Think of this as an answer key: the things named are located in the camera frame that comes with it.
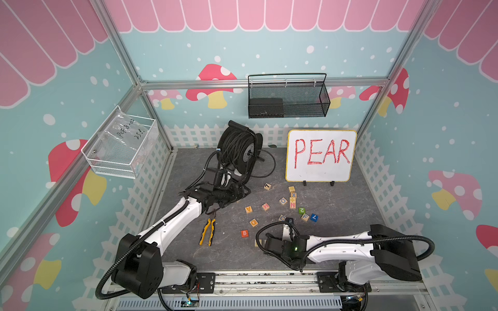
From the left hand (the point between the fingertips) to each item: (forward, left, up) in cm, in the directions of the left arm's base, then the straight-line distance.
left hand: (243, 198), depth 82 cm
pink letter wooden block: (+3, -10, -13) cm, 17 cm away
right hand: (-16, -15, -13) cm, 26 cm away
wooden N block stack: (+6, -24, -14) cm, 28 cm away
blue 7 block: (-2, -33, -13) cm, 36 cm away
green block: (+1, -28, -13) cm, 31 cm away
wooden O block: (+7, -19, -14) cm, 24 cm away
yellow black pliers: (-5, +16, -14) cm, 22 cm away
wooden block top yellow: (+14, -24, -13) cm, 31 cm away
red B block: (-11, -1, -13) cm, 17 cm away
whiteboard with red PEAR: (+25, -36, 0) cm, 44 cm away
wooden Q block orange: (-5, -5, -14) cm, 15 cm away
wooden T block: (+15, -12, -14) cm, 24 cm away
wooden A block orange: (+2, -2, -14) cm, 14 cm away
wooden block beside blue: (-2, -28, -13) cm, 31 cm away
